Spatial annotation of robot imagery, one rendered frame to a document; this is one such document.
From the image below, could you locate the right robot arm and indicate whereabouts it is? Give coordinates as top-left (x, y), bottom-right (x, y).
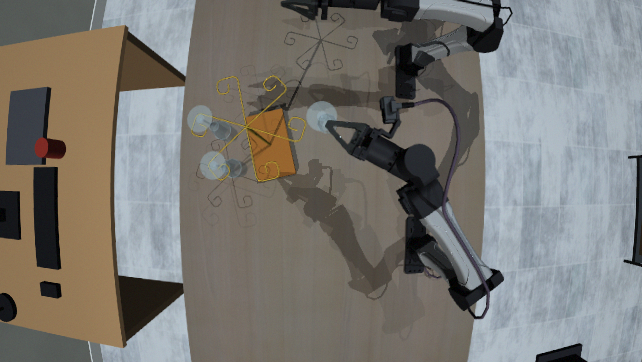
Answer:
top-left (381, 0), bottom-right (504, 100)

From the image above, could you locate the clear wine glass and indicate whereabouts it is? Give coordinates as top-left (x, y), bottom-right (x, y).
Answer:
top-left (187, 105), bottom-right (238, 142)
top-left (200, 151), bottom-right (248, 180)

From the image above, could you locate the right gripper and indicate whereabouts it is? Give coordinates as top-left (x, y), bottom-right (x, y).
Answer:
top-left (281, 0), bottom-right (353, 21)

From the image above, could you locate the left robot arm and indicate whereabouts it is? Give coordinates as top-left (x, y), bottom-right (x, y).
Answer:
top-left (379, 96), bottom-right (504, 311)

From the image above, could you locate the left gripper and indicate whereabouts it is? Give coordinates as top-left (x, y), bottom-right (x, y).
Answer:
top-left (325, 109), bottom-right (401, 171)

